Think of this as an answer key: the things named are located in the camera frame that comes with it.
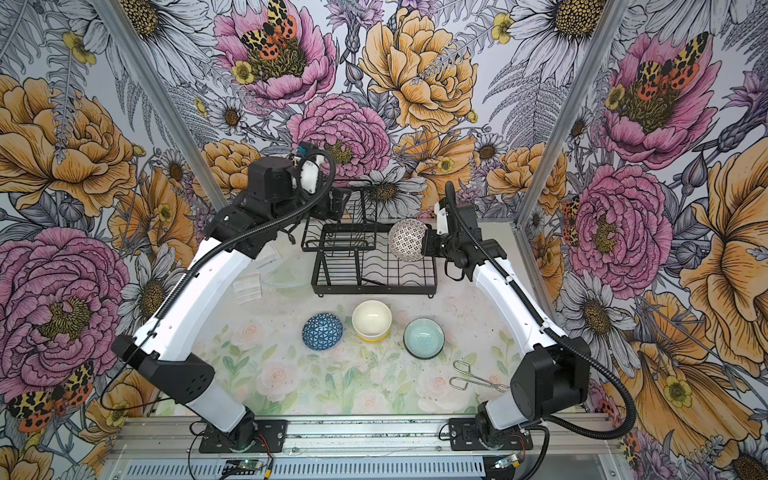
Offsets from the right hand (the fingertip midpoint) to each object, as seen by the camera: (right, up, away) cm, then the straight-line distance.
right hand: (423, 247), depth 82 cm
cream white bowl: (-15, -22, +8) cm, 27 cm away
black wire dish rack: (-20, -1, +5) cm, 20 cm away
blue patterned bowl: (-30, -25, +10) cm, 40 cm away
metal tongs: (+10, -37, +2) cm, 39 cm away
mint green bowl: (+1, -26, +5) cm, 26 cm away
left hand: (-22, +11, -12) cm, 27 cm away
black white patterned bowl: (-5, +2, +2) cm, 6 cm away
